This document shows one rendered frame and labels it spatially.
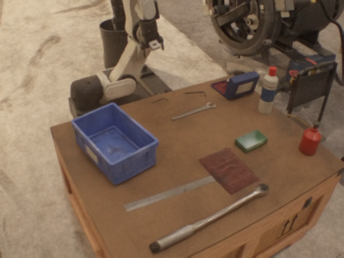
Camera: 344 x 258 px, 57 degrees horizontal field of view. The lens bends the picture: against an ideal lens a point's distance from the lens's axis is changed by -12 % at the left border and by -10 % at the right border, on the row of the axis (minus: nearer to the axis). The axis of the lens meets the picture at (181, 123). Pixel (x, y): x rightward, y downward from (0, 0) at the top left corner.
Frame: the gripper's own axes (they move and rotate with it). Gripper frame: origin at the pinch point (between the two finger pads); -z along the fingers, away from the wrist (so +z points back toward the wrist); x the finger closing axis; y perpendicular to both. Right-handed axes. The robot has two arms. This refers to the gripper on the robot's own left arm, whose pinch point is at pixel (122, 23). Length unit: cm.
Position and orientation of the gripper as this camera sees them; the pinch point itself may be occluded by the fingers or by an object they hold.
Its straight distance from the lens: 224.3
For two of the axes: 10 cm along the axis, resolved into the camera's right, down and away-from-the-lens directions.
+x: 8.6, -4.2, 3.0
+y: -5.0, -5.5, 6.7
